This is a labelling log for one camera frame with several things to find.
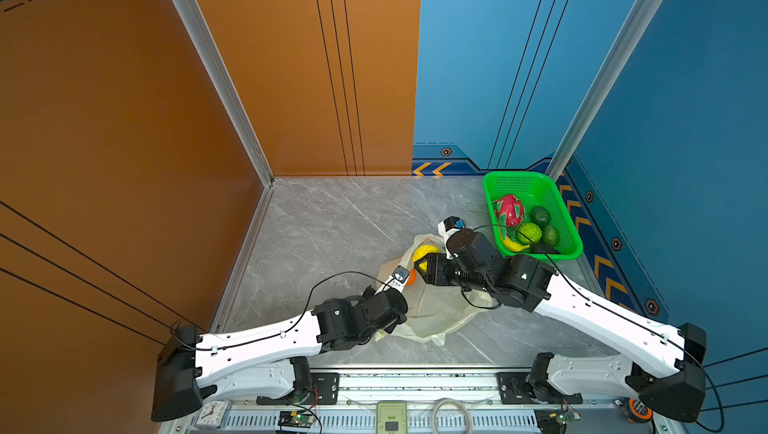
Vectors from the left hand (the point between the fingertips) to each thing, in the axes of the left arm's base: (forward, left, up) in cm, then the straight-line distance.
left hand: (396, 295), depth 75 cm
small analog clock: (-24, +42, -12) cm, 50 cm away
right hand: (+3, -5, +10) cm, 12 cm away
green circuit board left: (-25, +25, -15) cm, 38 cm away
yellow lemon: (+5, -5, +14) cm, 16 cm away
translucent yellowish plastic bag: (+1, -11, -12) cm, 16 cm away
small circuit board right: (-24, -40, -13) cm, 48 cm away
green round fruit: (+25, -43, -7) cm, 50 cm away
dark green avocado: (+33, -49, -7) cm, 60 cm away
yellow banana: (+22, -38, -10) cm, 45 cm away
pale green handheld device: (-24, +1, -11) cm, 27 cm away
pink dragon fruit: (+32, -38, -4) cm, 50 cm away
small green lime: (+24, -51, -8) cm, 57 cm away
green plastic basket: (+47, -52, -9) cm, 70 cm away
